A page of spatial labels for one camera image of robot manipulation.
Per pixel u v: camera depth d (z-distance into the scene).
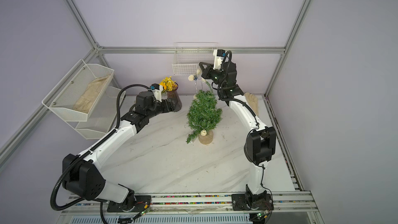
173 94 0.99
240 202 0.74
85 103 0.76
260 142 0.51
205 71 0.72
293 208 0.74
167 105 0.70
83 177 0.41
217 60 0.69
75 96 0.78
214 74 0.70
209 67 0.69
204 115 0.73
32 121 0.57
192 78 0.78
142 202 0.73
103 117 0.93
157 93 0.71
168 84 0.93
